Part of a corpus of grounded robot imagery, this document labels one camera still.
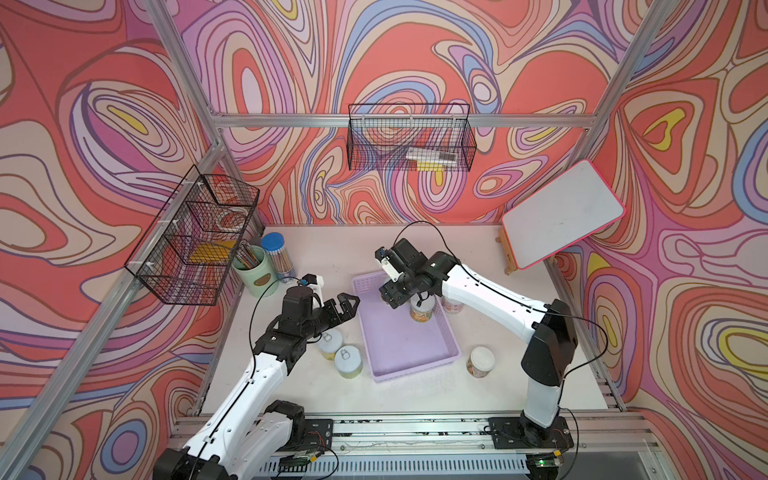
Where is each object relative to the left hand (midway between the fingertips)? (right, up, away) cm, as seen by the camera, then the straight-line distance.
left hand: (351, 305), depth 79 cm
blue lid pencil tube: (-26, +17, +12) cm, 33 cm away
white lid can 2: (+35, -16, 0) cm, 38 cm away
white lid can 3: (-7, -12, +5) cm, 14 cm away
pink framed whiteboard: (+77, +30, +29) cm, 88 cm away
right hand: (+13, +3, +4) cm, 14 cm away
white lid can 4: (-1, -16, +2) cm, 16 cm away
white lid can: (+21, -4, +10) cm, 24 cm away
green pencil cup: (-31, +9, +10) cm, 33 cm away
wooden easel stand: (+53, +9, +23) cm, 59 cm away
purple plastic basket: (+13, -14, +11) cm, 22 cm away
